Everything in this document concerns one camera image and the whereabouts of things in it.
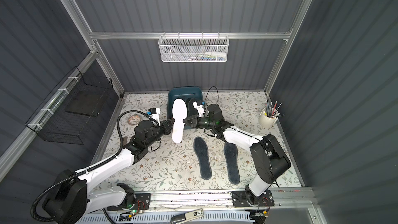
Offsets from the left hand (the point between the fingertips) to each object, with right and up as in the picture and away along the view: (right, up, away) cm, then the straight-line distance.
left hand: (177, 121), depth 78 cm
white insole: (+1, +6, +2) cm, 7 cm away
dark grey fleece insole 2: (+12, -18, +12) cm, 25 cm away
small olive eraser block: (-34, -13, +15) cm, 40 cm away
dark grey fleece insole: (+7, +6, -2) cm, 10 cm away
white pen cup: (+52, -1, +16) cm, 54 cm away
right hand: (+4, 0, +1) cm, 4 cm away
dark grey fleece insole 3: (+29, -19, +11) cm, 36 cm away
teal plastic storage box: (-8, +18, +40) cm, 45 cm away
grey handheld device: (+3, -40, -13) cm, 42 cm away
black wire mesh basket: (-51, +4, -5) cm, 52 cm away
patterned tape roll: (-34, -1, +27) cm, 43 cm away
